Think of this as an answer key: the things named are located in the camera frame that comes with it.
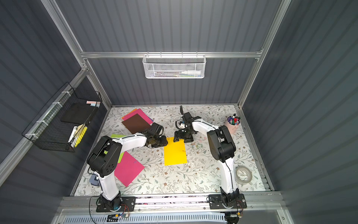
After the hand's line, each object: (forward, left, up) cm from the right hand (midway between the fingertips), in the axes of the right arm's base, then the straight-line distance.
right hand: (180, 140), depth 96 cm
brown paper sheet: (+16, +35, -2) cm, 39 cm away
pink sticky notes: (+12, +54, +25) cm, 61 cm away
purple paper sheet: (+22, +26, -2) cm, 35 cm away
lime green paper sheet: (+6, +51, -4) cm, 51 cm away
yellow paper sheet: (-8, +4, -2) cm, 9 cm away
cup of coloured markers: (+9, -36, +9) cm, 38 cm away
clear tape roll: (-22, -38, -2) cm, 44 cm away
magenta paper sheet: (+27, +33, -3) cm, 43 cm away
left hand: (-2, +11, 0) cm, 11 cm away
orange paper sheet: (+27, +44, -2) cm, 52 cm away
